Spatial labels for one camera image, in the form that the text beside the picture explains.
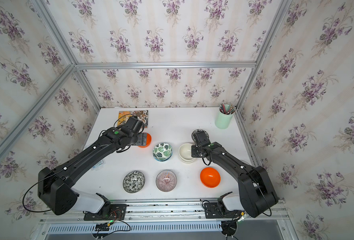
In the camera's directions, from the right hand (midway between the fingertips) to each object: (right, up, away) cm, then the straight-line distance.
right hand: (197, 151), depth 89 cm
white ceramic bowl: (-7, -2, +2) cm, 8 cm away
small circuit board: (-48, -34, -17) cm, 61 cm away
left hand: (-32, +8, -7) cm, 34 cm away
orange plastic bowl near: (+6, -14, -6) cm, 16 cm away
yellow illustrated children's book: (-40, +23, +26) cm, 53 cm away
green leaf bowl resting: (-20, -5, -3) cm, 21 cm away
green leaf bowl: (-21, -1, +4) cm, 22 cm away
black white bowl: (0, +11, +11) cm, 16 cm away
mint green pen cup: (+19, +22, +10) cm, 31 cm away
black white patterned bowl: (-37, -16, -7) cm, 40 cm away
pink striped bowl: (-18, -15, -7) cm, 25 cm away
